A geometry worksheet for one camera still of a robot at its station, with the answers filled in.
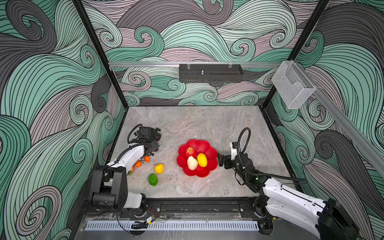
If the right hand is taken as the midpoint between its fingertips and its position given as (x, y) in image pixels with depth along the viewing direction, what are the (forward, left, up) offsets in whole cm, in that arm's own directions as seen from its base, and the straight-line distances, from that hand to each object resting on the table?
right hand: (224, 153), depth 83 cm
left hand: (+6, +44, -3) cm, 45 cm away
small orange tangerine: (-4, +51, -8) cm, 52 cm away
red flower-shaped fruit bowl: (+9, +13, -8) cm, 17 cm away
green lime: (-13, +40, -6) cm, 42 cm away
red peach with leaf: (-8, +53, -6) cm, 54 cm away
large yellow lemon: (-2, +13, -5) cm, 14 cm away
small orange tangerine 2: (-1, +46, -6) cm, 46 cm away
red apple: (+3, +19, -4) cm, 20 cm away
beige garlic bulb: (-5, +18, -4) cm, 19 cm away
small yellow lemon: (-7, +37, -6) cm, 39 cm away
